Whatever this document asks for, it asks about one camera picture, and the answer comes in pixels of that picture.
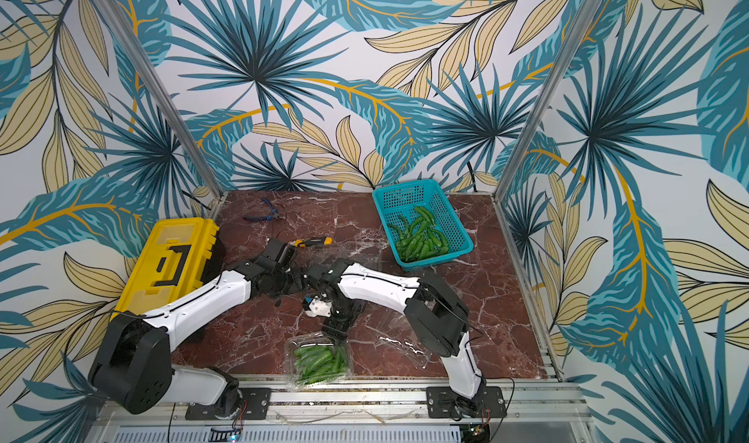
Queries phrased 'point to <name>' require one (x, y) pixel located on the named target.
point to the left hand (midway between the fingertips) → (300, 287)
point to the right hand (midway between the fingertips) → (343, 329)
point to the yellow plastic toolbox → (171, 261)
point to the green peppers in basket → (419, 240)
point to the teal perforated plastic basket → (401, 199)
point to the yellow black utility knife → (313, 241)
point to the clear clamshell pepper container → (314, 361)
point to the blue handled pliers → (267, 218)
